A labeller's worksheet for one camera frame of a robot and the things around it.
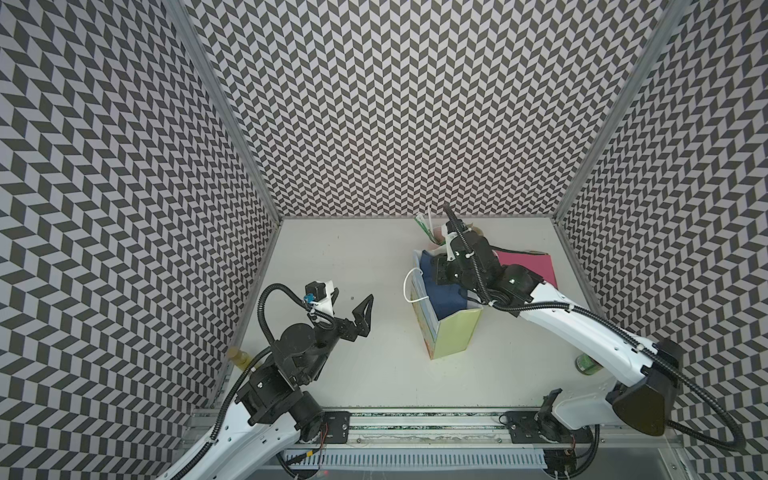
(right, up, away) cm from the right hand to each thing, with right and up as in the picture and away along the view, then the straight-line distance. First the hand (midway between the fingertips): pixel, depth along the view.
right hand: (431, 269), depth 74 cm
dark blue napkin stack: (+4, -8, +3) cm, 10 cm away
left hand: (-18, -5, -7) cm, 20 cm away
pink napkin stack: (+39, 0, +26) cm, 47 cm away
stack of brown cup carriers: (+20, +12, +37) cm, 44 cm away
